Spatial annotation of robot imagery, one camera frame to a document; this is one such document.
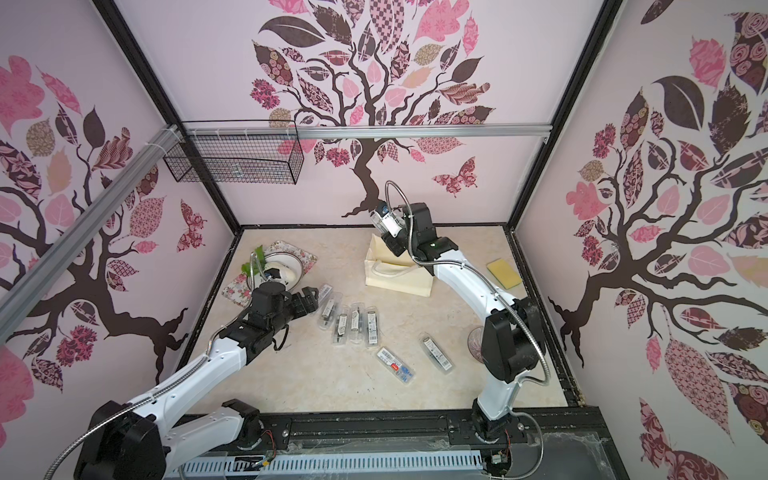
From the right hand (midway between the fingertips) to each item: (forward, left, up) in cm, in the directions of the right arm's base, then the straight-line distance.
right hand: (394, 222), depth 85 cm
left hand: (-17, +26, -14) cm, 34 cm away
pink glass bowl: (-27, -23, -25) cm, 43 cm away
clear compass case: (-15, +21, -24) cm, 36 cm away
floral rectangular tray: (-6, +54, -25) cm, 60 cm away
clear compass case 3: (-21, +7, -24) cm, 33 cm away
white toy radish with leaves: (+2, +48, -21) cm, 53 cm away
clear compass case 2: (-20, +12, -25) cm, 34 cm away
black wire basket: (+26, +51, +9) cm, 57 cm away
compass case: (-29, -12, -25) cm, 40 cm away
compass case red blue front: (-34, -2, -26) cm, 43 cm away
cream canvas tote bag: (-8, +3, -13) cm, 15 cm away
